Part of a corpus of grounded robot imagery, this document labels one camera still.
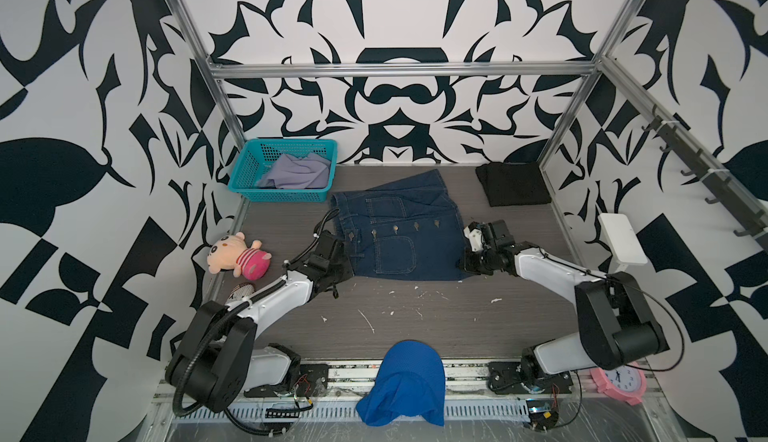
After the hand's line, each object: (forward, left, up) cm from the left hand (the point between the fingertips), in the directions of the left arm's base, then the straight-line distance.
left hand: (351, 261), depth 89 cm
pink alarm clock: (-33, -66, -2) cm, 74 cm away
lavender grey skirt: (+33, +21, +4) cm, 39 cm away
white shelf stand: (-6, -66, +18) cm, 69 cm away
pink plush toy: (+2, +34, +3) cm, 34 cm away
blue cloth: (-31, -15, 0) cm, 34 cm away
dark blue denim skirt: (+13, -18, -5) cm, 23 cm away
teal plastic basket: (+44, +37, +1) cm, 58 cm away
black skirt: (+31, -57, -3) cm, 65 cm away
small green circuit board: (-38, -46, -6) cm, 60 cm away
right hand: (0, -32, -1) cm, 32 cm away
